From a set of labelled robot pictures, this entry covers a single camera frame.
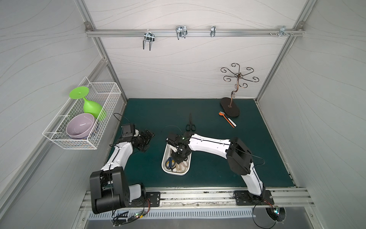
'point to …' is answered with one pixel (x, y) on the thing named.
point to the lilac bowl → (80, 126)
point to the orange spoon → (223, 114)
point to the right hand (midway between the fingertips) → (177, 158)
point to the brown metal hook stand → (230, 105)
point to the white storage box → (167, 153)
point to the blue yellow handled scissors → (170, 163)
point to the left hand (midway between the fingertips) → (153, 138)
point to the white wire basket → (106, 94)
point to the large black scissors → (190, 125)
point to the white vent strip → (137, 214)
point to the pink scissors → (178, 166)
